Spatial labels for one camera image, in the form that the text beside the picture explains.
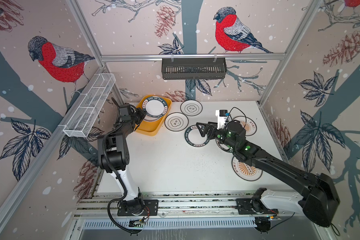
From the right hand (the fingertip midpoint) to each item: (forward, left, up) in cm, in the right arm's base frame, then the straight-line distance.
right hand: (200, 125), depth 74 cm
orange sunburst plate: (+21, +35, -22) cm, 47 cm away
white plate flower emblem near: (+23, +17, -26) cm, 39 cm away
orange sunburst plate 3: (-12, -27, -28) cm, 41 cm away
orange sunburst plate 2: (+23, -37, -28) cm, 51 cm away
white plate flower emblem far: (+37, +5, -26) cm, 46 cm away
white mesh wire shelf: (+8, +60, +6) cm, 61 cm away
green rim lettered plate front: (+27, +31, -14) cm, 44 cm away
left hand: (+20, +35, -9) cm, 41 cm away
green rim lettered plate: (-13, -10, +1) cm, 16 cm away
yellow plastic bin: (+16, +33, -26) cm, 45 cm away
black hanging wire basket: (+49, +4, +2) cm, 49 cm away
